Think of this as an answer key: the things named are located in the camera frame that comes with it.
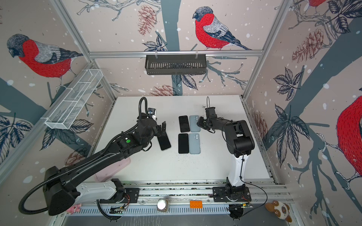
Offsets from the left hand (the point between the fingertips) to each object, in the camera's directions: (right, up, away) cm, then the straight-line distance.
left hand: (160, 119), depth 76 cm
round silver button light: (+4, -38, -14) cm, 41 cm away
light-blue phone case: (+20, -19, +20) cm, 35 cm away
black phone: (+13, -6, +32) cm, 35 cm away
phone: (+13, -18, +17) cm, 28 cm away
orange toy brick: (+20, -43, -6) cm, 48 cm away
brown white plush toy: (+61, -44, -9) cm, 76 cm away
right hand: (+24, -4, +27) cm, 37 cm away
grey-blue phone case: (+21, -3, +31) cm, 37 cm away
